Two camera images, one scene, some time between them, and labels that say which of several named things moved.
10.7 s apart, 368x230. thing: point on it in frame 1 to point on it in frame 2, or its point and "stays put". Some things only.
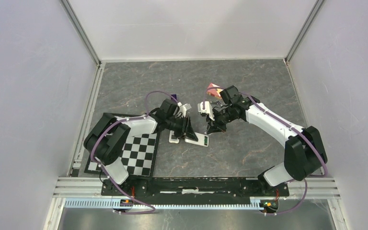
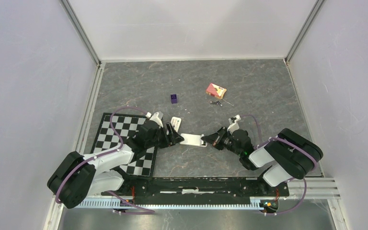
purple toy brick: [174, 96] stays put
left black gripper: [186, 127] to [176, 138]
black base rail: [142, 191] stays put
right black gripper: [215, 127] to [214, 139]
